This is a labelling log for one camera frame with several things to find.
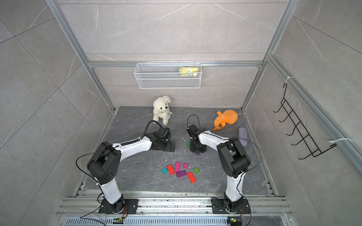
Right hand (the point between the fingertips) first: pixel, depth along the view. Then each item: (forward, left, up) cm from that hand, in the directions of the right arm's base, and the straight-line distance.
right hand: (197, 150), depth 95 cm
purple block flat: (-16, +11, 0) cm, 20 cm away
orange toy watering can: (+24, -26, +7) cm, 36 cm away
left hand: (+2, +18, +5) cm, 19 cm away
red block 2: (-18, +5, 0) cm, 19 cm away
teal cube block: (-14, +22, +1) cm, 26 cm away
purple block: (-3, 0, 0) cm, 3 cm away
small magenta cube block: (-11, +8, 0) cm, 14 cm away
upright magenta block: (-11, +14, 0) cm, 18 cm away
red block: (-14, +18, +1) cm, 22 cm away
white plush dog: (+24, +25, +16) cm, 38 cm away
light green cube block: (-14, +2, 0) cm, 14 cm away
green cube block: (+5, +6, 0) cm, 7 cm away
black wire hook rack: (-16, -47, +32) cm, 60 cm away
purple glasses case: (+10, -34, +1) cm, 36 cm away
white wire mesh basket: (+45, +31, +30) cm, 62 cm away
